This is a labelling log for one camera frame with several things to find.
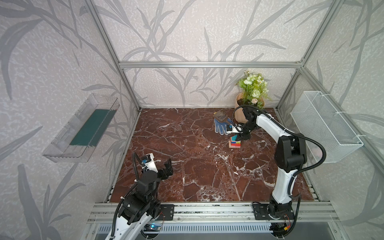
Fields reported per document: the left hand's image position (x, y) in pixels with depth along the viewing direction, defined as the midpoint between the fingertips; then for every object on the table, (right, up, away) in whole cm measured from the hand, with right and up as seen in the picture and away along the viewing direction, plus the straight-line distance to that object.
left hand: (166, 157), depth 76 cm
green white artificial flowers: (+51, +38, +13) cm, 65 cm away
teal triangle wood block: (+39, +8, +17) cm, 43 cm away
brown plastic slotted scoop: (+33, +22, +36) cm, 53 cm away
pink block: (+40, +2, +20) cm, 44 cm away
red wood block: (+40, +3, +19) cm, 45 cm away
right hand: (+42, +13, +19) cm, 48 cm away
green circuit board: (-7, -32, -6) cm, 33 cm away
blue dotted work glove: (+33, +15, +30) cm, 47 cm away
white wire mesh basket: (+71, +19, -8) cm, 74 cm away
